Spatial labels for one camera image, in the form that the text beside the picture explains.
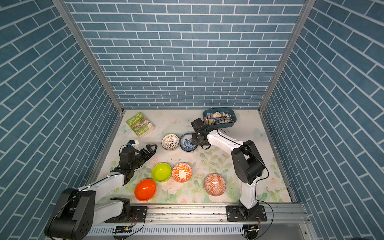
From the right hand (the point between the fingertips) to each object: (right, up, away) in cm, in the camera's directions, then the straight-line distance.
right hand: (196, 140), depth 94 cm
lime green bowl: (-21, -18, -7) cm, 28 cm away
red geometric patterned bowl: (+11, -23, -11) cm, 28 cm away
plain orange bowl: (-27, -25, -14) cm, 39 cm away
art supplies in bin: (+16, +15, +18) cm, 29 cm away
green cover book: (-40, +9, +12) cm, 42 cm away
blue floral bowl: (-7, -1, +2) cm, 7 cm away
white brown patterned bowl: (-18, -1, +5) cm, 18 cm away
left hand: (-23, -4, -6) cm, 24 cm away
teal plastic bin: (+23, +22, +24) cm, 40 cm away
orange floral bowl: (-8, -18, -7) cm, 21 cm away
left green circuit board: (-35, -41, -22) cm, 58 cm away
